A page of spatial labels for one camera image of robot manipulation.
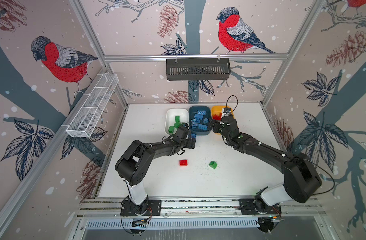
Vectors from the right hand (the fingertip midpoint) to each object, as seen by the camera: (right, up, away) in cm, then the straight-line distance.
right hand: (215, 121), depth 87 cm
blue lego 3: (-9, +2, +23) cm, 25 cm away
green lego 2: (-24, +1, +20) cm, 31 cm away
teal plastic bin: (-12, -3, +17) cm, 21 cm away
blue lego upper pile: (-6, +6, +27) cm, 28 cm away
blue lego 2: (-4, 0, +16) cm, 16 cm away
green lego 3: (-24, -2, +18) cm, 30 cm away
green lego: (-1, -26, 0) cm, 26 cm away
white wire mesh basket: (-67, +1, -16) cm, 69 cm away
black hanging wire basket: (-11, +38, +19) cm, 44 cm away
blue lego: (-6, -5, +15) cm, 17 cm away
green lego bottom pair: (-28, -6, +13) cm, 31 cm away
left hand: (-15, -12, +7) cm, 20 cm away
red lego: (-19, -25, +1) cm, 32 cm away
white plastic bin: (-30, +1, +24) cm, 38 cm away
